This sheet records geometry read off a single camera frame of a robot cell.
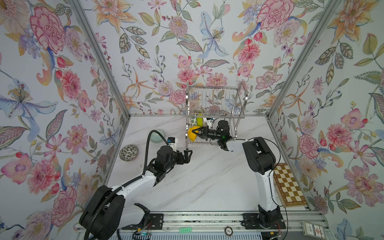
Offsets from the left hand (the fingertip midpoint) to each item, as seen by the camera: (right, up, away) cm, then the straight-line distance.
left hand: (188, 153), depth 84 cm
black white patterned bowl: (-39, -2, +14) cm, 42 cm away
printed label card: (+59, -34, -13) cm, 70 cm away
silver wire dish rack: (+20, +34, +34) cm, 52 cm away
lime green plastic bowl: (+7, +19, +15) cm, 26 cm away
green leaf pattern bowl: (+3, +18, +16) cm, 25 cm away
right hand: (+3, +12, +9) cm, 15 cm away
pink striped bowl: (+11, +17, +10) cm, 22 cm away
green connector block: (-1, -34, -13) cm, 37 cm away
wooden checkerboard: (+56, -21, -2) cm, 60 cm away
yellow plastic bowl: (+2, +9, +9) cm, 13 cm away
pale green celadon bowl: (-16, +9, -12) cm, 22 cm away
